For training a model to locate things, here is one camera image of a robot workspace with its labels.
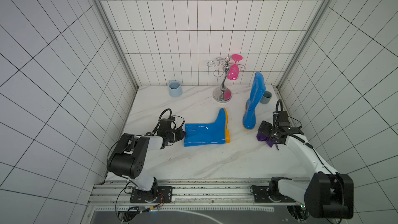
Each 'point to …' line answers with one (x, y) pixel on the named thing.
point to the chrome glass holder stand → (223, 94)
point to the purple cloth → (262, 137)
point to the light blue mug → (175, 89)
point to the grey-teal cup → (266, 97)
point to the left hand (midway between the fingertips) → (185, 135)
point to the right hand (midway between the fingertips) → (268, 128)
